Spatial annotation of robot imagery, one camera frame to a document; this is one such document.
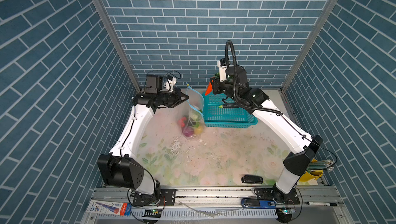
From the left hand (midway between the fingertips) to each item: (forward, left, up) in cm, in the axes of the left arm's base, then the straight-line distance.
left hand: (189, 96), depth 74 cm
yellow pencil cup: (-32, -57, -20) cm, 69 cm away
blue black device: (-42, -31, -27) cm, 58 cm away
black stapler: (-30, -33, -34) cm, 56 cm away
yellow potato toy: (-4, -5, -25) cm, 26 cm away
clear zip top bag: (-7, -2, -17) cm, 18 cm away
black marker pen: (-42, -63, -28) cm, 81 cm away
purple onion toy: (-5, +2, -26) cm, 26 cm away
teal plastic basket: (+10, -16, -31) cm, 36 cm away
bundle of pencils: (-29, -62, -13) cm, 70 cm away
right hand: (+4, -10, +9) cm, 14 cm away
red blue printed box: (-41, +36, -31) cm, 63 cm away
